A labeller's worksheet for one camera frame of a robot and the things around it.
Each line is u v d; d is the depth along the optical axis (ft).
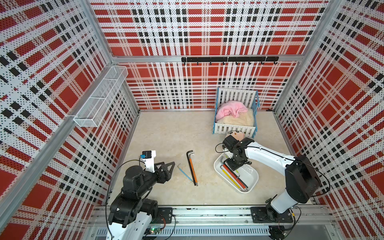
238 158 2.40
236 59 2.98
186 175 2.90
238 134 3.16
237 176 2.80
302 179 1.46
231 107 3.29
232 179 2.81
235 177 2.77
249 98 3.60
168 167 1.99
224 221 2.40
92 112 2.29
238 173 2.74
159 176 1.93
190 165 2.98
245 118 3.43
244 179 2.88
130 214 1.50
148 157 1.92
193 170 2.92
